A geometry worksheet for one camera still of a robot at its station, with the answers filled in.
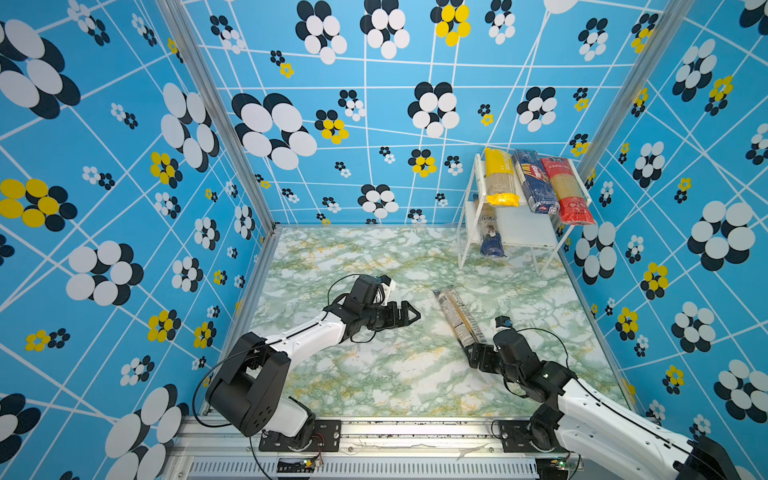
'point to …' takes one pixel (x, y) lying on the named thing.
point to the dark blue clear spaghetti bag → (491, 239)
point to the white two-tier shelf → (520, 227)
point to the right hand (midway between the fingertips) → (478, 351)
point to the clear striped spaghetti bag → (461, 323)
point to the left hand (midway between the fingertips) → (412, 317)
